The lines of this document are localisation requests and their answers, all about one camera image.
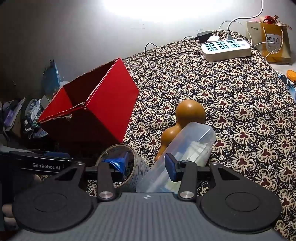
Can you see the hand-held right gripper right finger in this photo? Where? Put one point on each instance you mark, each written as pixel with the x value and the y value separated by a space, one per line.
pixel 171 166

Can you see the white plug adapter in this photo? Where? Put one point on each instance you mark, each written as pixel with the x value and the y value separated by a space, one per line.
pixel 214 39

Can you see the blue plastic bag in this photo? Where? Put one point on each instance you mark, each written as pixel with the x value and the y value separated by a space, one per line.
pixel 52 78

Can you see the brown wooden gourd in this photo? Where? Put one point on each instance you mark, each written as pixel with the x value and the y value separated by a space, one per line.
pixel 189 113

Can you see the white power strip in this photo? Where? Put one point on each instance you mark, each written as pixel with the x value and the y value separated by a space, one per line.
pixel 226 54

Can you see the orange round lid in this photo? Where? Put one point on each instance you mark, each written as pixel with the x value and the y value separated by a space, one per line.
pixel 291 75

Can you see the person's left hand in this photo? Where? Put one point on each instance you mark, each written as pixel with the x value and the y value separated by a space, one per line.
pixel 8 210

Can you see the clear plastic packet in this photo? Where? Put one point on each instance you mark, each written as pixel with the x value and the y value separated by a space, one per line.
pixel 196 139

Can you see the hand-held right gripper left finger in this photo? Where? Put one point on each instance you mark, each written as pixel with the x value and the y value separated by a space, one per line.
pixel 124 158

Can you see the red flower decoration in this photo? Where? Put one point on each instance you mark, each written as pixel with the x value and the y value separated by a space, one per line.
pixel 269 19

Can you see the floral patterned cloth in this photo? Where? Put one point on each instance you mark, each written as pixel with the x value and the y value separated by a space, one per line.
pixel 231 92

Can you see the large brown tape roll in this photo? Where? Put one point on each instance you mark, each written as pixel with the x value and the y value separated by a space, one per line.
pixel 138 169

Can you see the green striped cloth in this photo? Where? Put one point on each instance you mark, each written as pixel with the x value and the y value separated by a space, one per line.
pixel 32 115

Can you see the red cardboard box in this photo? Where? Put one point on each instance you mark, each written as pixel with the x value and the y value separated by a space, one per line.
pixel 104 104

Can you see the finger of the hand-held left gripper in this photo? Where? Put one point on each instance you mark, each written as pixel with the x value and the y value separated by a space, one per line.
pixel 83 160

